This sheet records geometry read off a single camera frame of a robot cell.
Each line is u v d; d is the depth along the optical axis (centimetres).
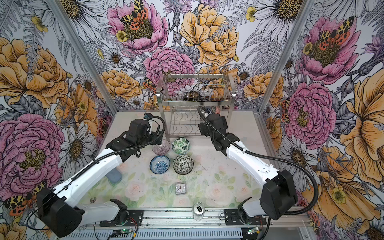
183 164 89
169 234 112
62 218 45
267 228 70
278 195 41
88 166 46
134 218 73
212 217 76
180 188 82
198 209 65
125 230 71
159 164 92
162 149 99
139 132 58
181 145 100
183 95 113
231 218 73
